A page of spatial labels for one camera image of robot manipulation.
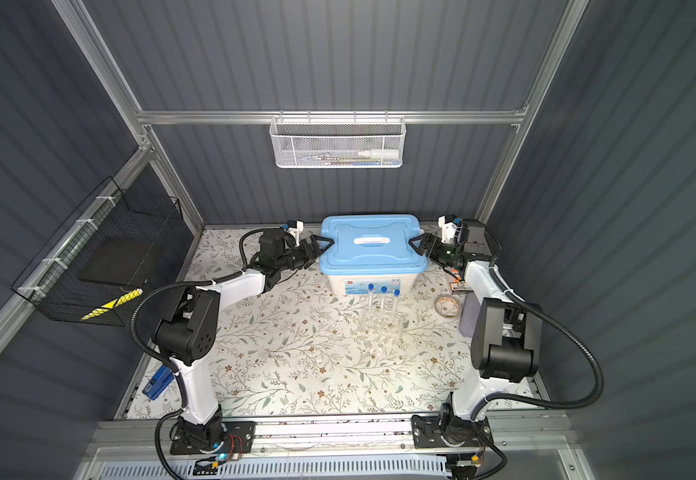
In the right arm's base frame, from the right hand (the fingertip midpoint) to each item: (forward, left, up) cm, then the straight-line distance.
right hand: (421, 246), depth 91 cm
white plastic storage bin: (-8, +20, -9) cm, 23 cm away
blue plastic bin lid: (+1, +15, 0) cm, 15 cm away
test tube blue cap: (-14, +12, -3) cm, 19 cm away
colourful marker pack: (-3, -15, -17) cm, 23 cm away
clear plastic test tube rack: (-18, +13, -18) cm, 28 cm away
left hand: (+1, +28, 0) cm, 28 cm away
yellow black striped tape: (-26, +74, +12) cm, 80 cm away
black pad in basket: (-13, +81, +11) cm, 83 cm away
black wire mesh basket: (-26, +83, +19) cm, 89 cm away
